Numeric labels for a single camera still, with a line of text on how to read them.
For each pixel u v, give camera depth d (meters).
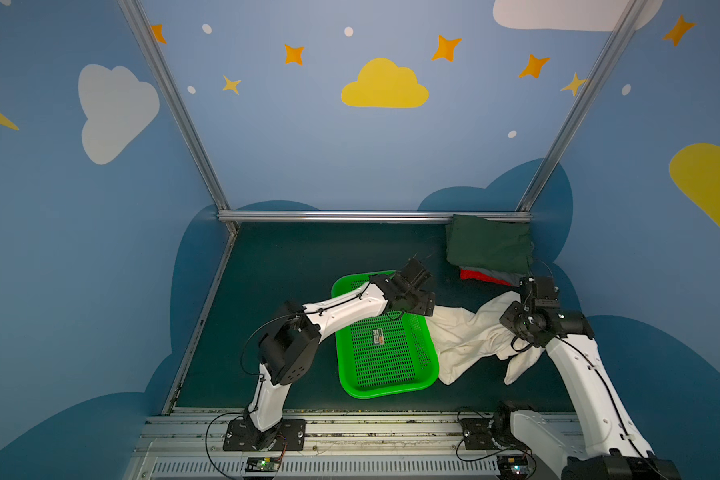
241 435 0.73
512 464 0.72
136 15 0.69
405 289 0.67
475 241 1.10
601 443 0.40
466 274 1.04
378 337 0.91
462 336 0.91
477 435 0.75
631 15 0.69
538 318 0.54
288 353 0.49
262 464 0.71
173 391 0.86
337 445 0.73
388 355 0.88
